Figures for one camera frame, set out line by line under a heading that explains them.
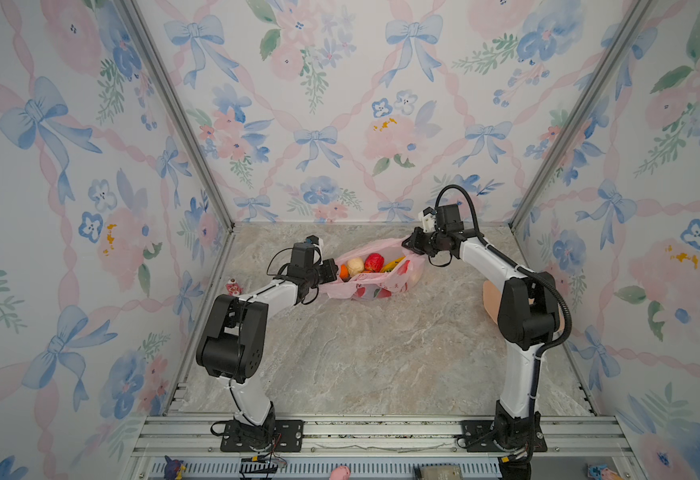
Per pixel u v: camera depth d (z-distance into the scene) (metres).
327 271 0.86
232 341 0.49
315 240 0.88
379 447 0.73
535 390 0.60
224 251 1.16
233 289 0.97
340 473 0.68
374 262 1.03
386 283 0.90
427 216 0.90
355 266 1.00
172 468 0.65
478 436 0.73
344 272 0.98
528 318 0.55
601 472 0.68
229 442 0.73
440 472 0.66
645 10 0.68
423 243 0.86
